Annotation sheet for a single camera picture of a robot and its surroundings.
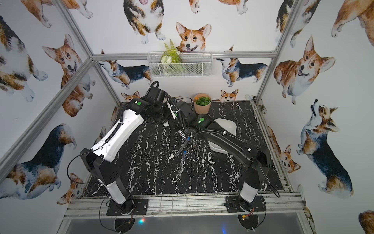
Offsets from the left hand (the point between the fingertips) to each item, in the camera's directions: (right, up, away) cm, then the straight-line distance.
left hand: (177, 113), depth 78 cm
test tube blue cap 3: (+2, -31, +11) cm, 32 cm away
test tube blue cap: (+3, -11, -3) cm, 11 cm away
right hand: (-4, -3, -5) cm, 7 cm away
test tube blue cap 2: (+5, -17, +22) cm, 28 cm away
